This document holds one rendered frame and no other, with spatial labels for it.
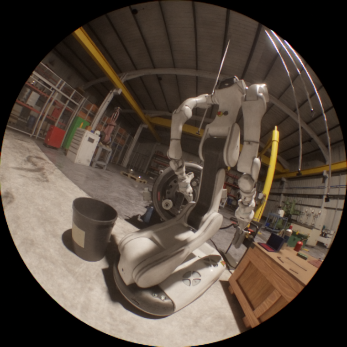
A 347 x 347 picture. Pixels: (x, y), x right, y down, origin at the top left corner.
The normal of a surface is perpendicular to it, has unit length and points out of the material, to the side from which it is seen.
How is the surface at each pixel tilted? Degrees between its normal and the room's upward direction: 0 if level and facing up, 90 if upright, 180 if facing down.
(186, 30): 173
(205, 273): 38
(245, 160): 108
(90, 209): 87
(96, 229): 93
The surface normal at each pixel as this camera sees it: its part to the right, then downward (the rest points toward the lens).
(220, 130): -0.78, 0.29
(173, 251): 0.02, -0.96
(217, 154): -0.78, 0.04
